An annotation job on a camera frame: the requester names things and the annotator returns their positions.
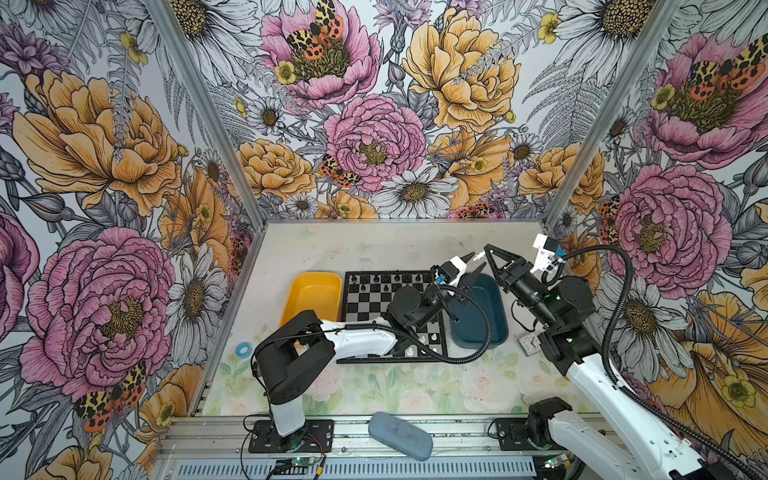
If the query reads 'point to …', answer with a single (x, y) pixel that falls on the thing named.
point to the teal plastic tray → (471, 329)
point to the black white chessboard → (367, 295)
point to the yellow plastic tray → (320, 292)
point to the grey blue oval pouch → (402, 436)
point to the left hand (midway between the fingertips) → (480, 262)
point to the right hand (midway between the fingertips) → (481, 257)
